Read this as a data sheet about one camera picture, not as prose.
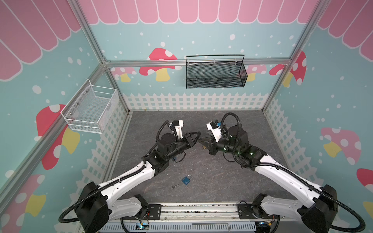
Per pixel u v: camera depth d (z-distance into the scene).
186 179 0.85
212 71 0.94
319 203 0.39
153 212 0.74
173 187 0.83
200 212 0.76
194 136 0.68
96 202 0.40
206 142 0.68
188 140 0.63
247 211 0.74
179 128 0.66
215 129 0.61
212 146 0.62
